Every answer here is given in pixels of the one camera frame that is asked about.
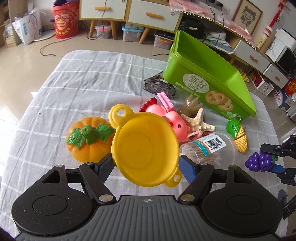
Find framed cartoon girl picture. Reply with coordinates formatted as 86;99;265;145
232;0;263;35

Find yellow toy corn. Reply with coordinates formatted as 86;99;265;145
226;119;248;153

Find black case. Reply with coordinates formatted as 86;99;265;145
179;18;205;39

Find beige starfish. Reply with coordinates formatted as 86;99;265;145
181;108;216;133

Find pink toy pig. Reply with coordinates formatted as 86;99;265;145
139;97;190;143

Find pink lace cloth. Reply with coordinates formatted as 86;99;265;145
169;0;256;50

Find black microwave oven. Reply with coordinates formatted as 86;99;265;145
276;47;296;78

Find grey checked tablecloth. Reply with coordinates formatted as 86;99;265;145
1;50;278;237

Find yellow egg tray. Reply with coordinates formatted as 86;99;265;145
233;64;249;82

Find purple toy grapes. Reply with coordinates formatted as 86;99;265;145
245;151;278;172

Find yellow toy pot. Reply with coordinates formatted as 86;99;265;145
108;104;182;188

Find clear cotton swab jar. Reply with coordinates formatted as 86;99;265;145
180;132;238;169

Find wooden white TV cabinet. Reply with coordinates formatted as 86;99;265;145
79;1;290;88

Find red printed bucket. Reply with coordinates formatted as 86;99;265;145
53;1;79;39

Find brown hand-shaped toy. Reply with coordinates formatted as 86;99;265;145
177;94;203;118

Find blue-lid clear storage bin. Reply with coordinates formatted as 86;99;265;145
121;23;144;42

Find green plastic storage box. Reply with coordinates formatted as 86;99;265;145
163;31;256;120

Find orange toy pumpkin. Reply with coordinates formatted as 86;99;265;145
66;116;115;163

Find white toy box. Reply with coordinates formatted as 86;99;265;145
248;69;274;96

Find white paper shopping bag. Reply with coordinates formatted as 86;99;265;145
12;8;43;46

